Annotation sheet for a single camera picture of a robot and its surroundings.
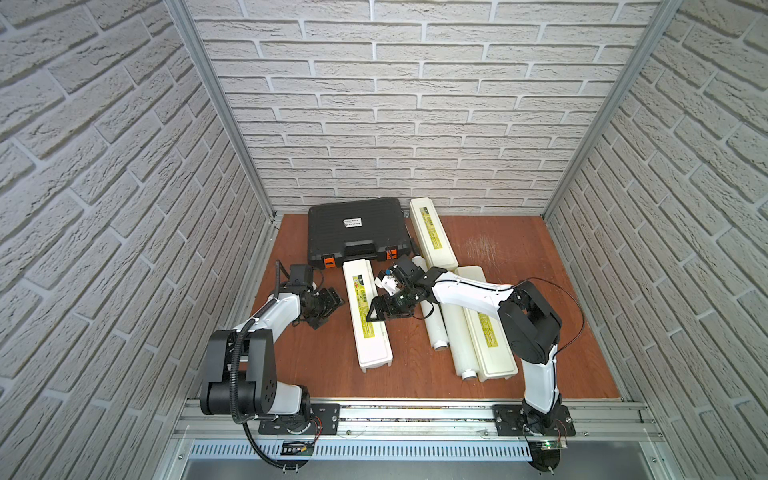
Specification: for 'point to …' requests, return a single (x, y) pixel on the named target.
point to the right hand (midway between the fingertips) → (381, 316)
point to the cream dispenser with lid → (371, 341)
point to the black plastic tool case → (371, 229)
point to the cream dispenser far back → (433, 238)
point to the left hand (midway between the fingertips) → (340, 302)
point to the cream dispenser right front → (493, 354)
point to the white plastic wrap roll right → (460, 341)
